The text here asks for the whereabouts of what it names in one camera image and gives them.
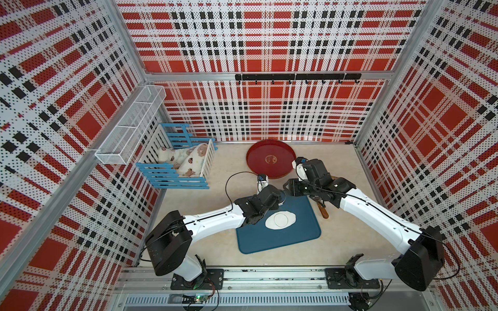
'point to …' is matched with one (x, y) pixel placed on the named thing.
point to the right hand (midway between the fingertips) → (291, 185)
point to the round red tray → (273, 158)
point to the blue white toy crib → (174, 136)
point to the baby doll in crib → (187, 161)
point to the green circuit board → (194, 299)
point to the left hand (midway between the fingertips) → (275, 195)
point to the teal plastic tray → (256, 238)
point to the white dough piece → (280, 219)
